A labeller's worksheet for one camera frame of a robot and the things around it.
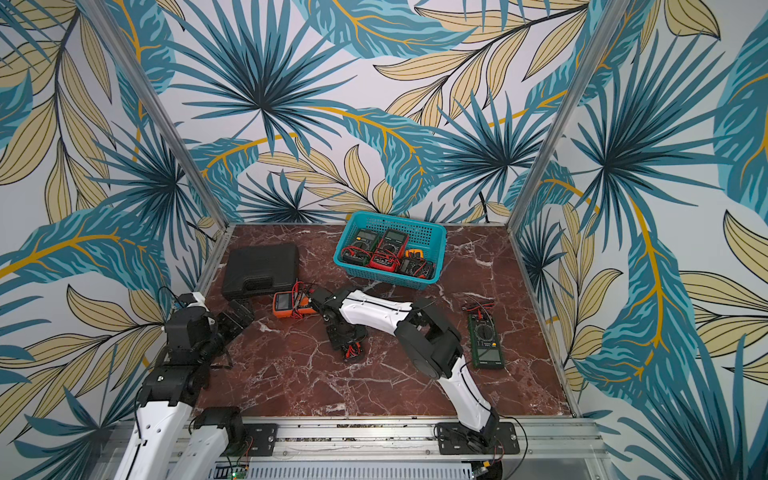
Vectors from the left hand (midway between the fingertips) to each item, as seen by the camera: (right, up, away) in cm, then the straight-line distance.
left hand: (241, 315), depth 76 cm
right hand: (+25, -11, +14) cm, 31 cm away
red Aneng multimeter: (+38, +17, +24) cm, 48 cm away
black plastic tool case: (-5, +10, +22) cm, 25 cm away
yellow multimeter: (+46, +16, +28) cm, 56 cm away
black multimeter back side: (+27, -11, +8) cm, 31 cm away
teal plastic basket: (+51, +24, +34) cm, 66 cm away
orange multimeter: (+5, 0, +19) cm, 19 cm away
